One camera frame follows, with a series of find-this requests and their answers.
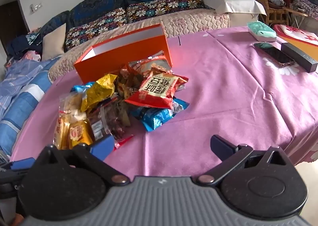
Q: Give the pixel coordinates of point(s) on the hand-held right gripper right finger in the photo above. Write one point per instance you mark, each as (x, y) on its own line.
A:
(219, 145)

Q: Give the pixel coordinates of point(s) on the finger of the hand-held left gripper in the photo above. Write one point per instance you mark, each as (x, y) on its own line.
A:
(21, 164)

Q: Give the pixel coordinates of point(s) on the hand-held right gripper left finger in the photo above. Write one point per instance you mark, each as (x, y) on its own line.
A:
(103, 145)

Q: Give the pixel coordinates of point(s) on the dark red snack packet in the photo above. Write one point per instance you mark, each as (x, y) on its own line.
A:
(111, 119)

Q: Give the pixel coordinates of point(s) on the yellow crinkled snack packet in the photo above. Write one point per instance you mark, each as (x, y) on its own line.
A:
(99, 92)

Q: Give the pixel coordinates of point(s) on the blue cookie packet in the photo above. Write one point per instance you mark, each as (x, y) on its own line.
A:
(151, 116)

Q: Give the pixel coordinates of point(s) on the orange cardboard box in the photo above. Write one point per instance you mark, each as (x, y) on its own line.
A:
(129, 52)

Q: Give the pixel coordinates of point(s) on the orange yellow snack packet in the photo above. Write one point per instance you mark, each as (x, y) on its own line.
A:
(79, 134)

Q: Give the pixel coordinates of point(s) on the clear bread packet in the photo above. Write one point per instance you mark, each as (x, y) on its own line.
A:
(72, 106)

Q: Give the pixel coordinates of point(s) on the pink floral tablecloth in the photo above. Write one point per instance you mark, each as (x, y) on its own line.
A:
(211, 92)

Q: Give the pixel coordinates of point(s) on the blue striped blanket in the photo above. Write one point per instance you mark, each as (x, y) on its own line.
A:
(19, 106)

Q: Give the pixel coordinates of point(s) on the small blue snack packet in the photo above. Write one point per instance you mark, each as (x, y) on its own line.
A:
(79, 88)

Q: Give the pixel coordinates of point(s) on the brown snack packet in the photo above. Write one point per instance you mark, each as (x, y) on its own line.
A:
(129, 84)

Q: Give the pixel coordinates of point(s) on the clear silver snack packet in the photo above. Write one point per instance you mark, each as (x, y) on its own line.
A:
(151, 63)

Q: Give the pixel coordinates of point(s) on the smartphone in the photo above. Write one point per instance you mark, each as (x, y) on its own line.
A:
(274, 54)

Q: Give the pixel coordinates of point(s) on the beige pillow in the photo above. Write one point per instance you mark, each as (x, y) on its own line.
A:
(53, 42)

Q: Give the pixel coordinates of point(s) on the long floral cushion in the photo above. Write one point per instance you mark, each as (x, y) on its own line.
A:
(99, 27)
(161, 5)

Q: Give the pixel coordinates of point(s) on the long black box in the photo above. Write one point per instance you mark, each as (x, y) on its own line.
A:
(300, 57)

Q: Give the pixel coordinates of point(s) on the green tissue pack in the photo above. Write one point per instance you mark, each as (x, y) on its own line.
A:
(260, 31)

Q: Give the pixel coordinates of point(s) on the dark blue clothes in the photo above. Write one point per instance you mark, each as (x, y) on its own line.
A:
(22, 42)

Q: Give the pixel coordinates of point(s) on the beige quilted sofa cover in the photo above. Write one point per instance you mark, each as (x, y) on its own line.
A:
(193, 22)

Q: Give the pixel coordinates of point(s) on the red white plastic bag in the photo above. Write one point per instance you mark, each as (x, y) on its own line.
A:
(301, 34)

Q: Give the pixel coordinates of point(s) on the white cloth side table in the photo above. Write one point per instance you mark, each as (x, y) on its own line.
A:
(236, 5)

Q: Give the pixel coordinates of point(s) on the wicker chair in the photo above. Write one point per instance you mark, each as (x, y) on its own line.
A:
(273, 10)

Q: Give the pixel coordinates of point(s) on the wall socket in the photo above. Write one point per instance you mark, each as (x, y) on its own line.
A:
(35, 8)

